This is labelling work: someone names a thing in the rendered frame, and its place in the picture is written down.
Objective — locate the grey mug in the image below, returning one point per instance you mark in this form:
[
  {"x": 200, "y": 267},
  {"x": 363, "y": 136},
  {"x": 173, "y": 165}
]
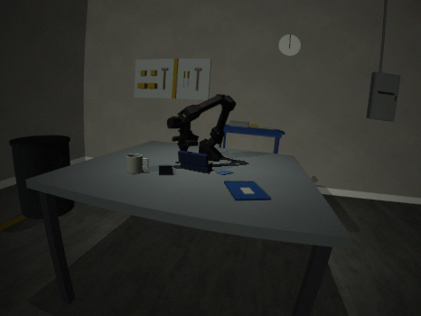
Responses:
[{"x": 134, "y": 163}]

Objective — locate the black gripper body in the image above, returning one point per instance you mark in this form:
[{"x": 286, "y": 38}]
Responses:
[{"x": 185, "y": 135}]

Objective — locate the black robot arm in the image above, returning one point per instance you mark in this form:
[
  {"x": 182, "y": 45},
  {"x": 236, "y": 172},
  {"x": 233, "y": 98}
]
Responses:
[{"x": 194, "y": 111}]

